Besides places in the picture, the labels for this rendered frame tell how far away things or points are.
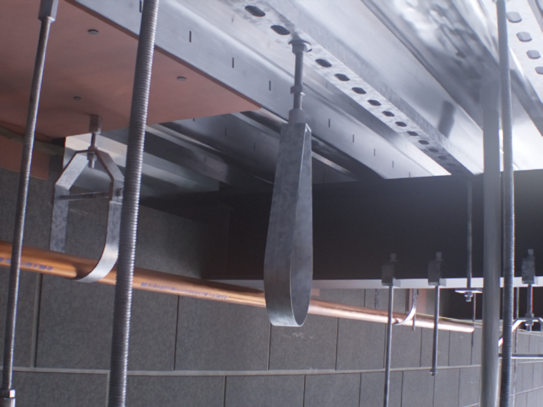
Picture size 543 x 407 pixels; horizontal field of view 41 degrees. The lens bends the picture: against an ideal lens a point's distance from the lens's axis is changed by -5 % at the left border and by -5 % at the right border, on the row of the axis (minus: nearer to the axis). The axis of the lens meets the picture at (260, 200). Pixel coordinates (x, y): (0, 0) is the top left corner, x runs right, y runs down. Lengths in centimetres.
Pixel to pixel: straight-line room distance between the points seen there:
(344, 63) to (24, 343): 74
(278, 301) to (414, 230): 90
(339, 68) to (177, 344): 91
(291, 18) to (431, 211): 89
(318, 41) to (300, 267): 24
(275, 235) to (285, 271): 4
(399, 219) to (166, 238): 50
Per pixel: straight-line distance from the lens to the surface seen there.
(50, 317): 136
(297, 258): 82
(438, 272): 145
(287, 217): 73
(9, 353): 72
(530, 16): 76
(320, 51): 84
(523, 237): 153
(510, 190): 64
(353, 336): 245
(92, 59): 96
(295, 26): 78
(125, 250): 40
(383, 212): 163
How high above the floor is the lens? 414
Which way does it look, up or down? 11 degrees up
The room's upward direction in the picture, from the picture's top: 3 degrees clockwise
